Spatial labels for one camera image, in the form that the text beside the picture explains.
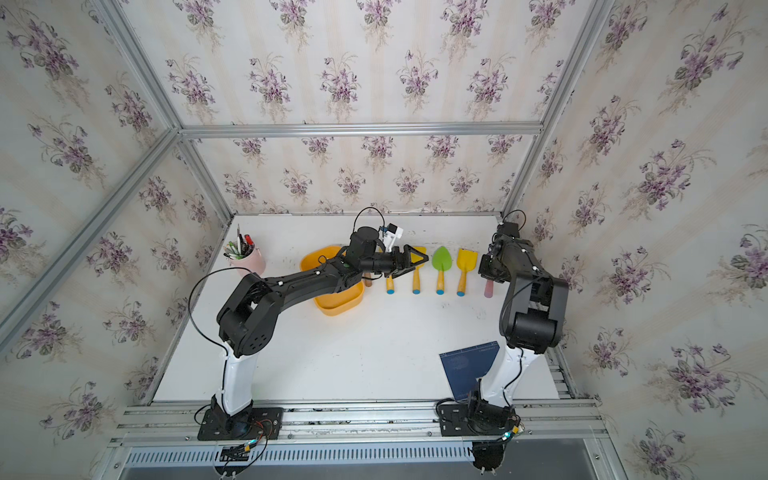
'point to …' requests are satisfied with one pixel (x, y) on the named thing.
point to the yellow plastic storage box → (338, 303)
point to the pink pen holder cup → (242, 253)
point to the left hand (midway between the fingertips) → (423, 265)
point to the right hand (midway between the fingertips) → (494, 274)
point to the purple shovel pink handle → (489, 289)
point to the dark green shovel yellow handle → (442, 262)
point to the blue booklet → (463, 367)
